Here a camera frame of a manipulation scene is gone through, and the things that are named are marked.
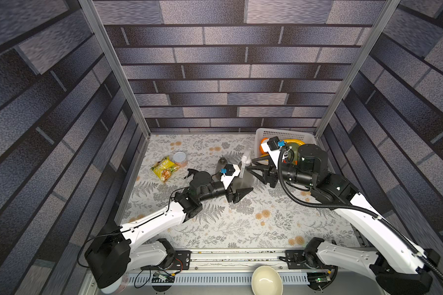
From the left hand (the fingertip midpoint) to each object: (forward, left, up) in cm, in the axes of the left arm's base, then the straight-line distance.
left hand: (247, 181), depth 67 cm
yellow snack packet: (+21, +42, -23) cm, 52 cm away
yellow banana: (+36, -34, -17) cm, 52 cm away
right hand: (+2, 0, +10) cm, 10 cm away
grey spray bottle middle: (+18, +10, -14) cm, 25 cm away
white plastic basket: (+43, -40, -18) cm, 62 cm away
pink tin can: (+26, +34, -21) cm, 48 cm away
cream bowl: (-29, -8, -27) cm, 40 cm away
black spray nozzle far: (+21, +28, -28) cm, 45 cm away
